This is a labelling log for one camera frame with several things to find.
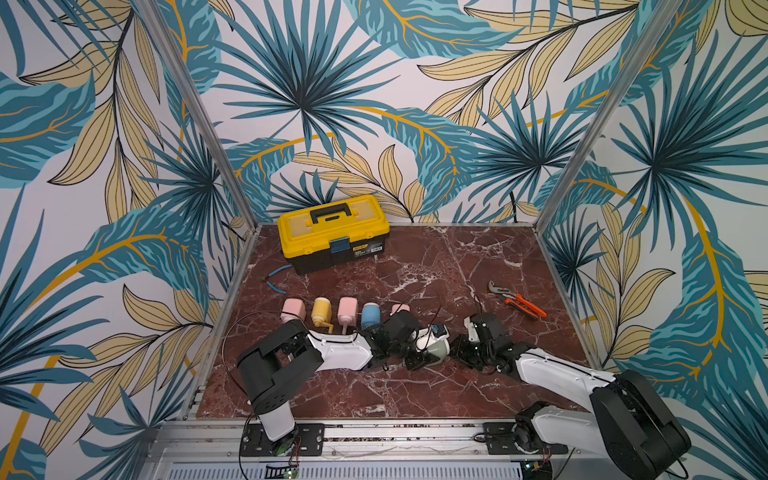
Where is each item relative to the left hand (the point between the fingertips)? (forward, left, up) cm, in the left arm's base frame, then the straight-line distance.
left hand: (431, 352), depth 84 cm
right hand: (+1, -4, -3) cm, 5 cm away
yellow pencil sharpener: (+10, +32, +3) cm, 33 cm away
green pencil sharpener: (-1, -1, +5) cm, 5 cm away
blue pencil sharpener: (+9, +18, +4) cm, 20 cm away
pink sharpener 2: (+15, +7, -2) cm, 17 cm away
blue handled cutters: (+29, +53, -4) cm, 60 cm away
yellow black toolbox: (+34, +29, +12) cm, 46 cm away
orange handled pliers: (+18, -31, -3) cm, 36 cm away
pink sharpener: (+11, +41, +3) cm, 42 cm away
